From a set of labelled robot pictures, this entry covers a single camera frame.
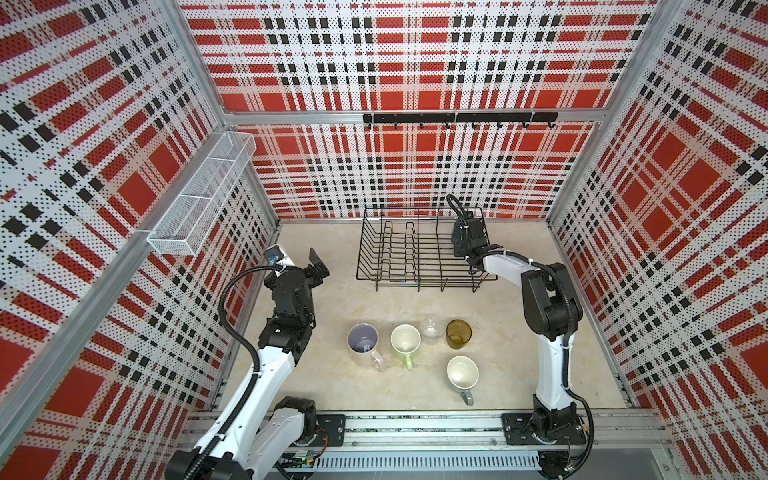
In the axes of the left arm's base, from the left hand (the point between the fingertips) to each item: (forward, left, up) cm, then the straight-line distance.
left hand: (298, 261), depth 76 cm
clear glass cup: (-8, -36, -25) cm, 44 cm away
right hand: (+22, -50, -17) cm, 57 cm away
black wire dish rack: (+21, -28, -20) cm, 40 cm away
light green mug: (-11, -28, -23) cm, 38 cm away
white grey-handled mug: (-21, -44, -25) cm, 54 cm away
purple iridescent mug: (-12, -15, -23) cm, 30 cm away
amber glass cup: (-9, -44, -24) cm, 51 cm away
